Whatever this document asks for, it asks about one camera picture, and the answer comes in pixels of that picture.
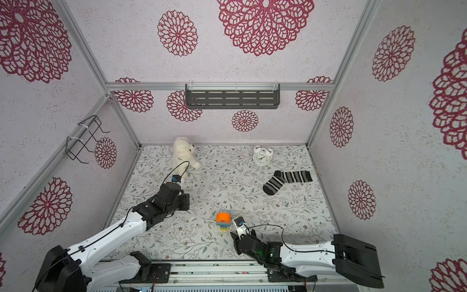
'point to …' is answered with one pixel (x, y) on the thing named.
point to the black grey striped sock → (280, 177)
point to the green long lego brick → (224, 228)
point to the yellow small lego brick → (224, 229)
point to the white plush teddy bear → (183, 159)
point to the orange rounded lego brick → (223, 218)
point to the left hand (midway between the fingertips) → (189, 198)
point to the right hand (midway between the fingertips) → (231, 233)
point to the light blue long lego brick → (220, 224)
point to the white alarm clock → (262, 156)
